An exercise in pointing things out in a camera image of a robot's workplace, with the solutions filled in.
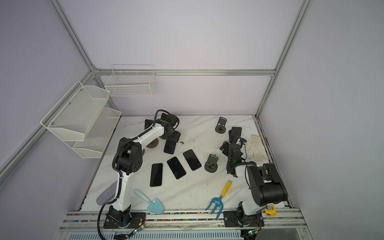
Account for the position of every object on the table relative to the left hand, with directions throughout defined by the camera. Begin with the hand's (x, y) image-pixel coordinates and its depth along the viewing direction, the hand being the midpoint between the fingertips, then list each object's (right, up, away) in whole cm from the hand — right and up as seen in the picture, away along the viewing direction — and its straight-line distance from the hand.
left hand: (173, 138), depth 100 cm
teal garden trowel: (-6, -35, -22) cm, 42 cm away
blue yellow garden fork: (+27, -33, -22) cm, 48 cm away
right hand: (+37, -4, -5) cm, 37 cm away
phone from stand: (+3, -18, -9) cm, 20 cm away
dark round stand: (+34, +7, +8) cm, 36 cm away
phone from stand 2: (+13, -14, -3) cm, 20 cm away
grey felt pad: (-32, -29, -21) cm, 48 cm away
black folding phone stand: (+42, +3, +1) cm, 42 cm away
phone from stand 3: (-8, -22, -13) cm, 27 cm away
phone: (-2, -6, -2) cm, 6 cm away
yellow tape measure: (+55, -36, -24) cm, 70 cm away
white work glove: (+57, -8, +1) cm, 58 cm away
